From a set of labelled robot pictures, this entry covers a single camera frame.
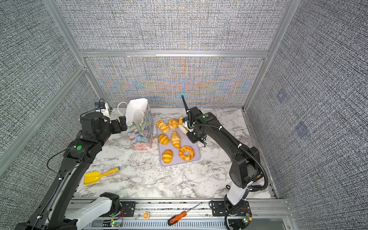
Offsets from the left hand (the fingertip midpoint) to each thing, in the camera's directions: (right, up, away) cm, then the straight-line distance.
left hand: (116, 117), depth 69 cm
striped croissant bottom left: (+22, -23, +20) cm, 38 cm away
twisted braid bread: (+18, -6, +34) cm, 39 cm away
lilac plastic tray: (+34, -15, +28) cm, 46 cm away
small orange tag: (+14, -48, +1) cm, 50 cm away
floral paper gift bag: (+9, -3, +8) cm, 12 cm away
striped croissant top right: (+30, -1, +20) cm, 37 cm away
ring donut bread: (+33, -20, +23) cm, 45 cm away
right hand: (+39, -11, +15) cm, 43 cm away
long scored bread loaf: (+27, -14, +28) cm, 41 cm away
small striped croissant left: (+19, -14, +26) cm, 35 cm away
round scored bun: (+25, -3, +35) cm, 43 cm away
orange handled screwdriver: (+29, -49, 0) cm, 57 cm away
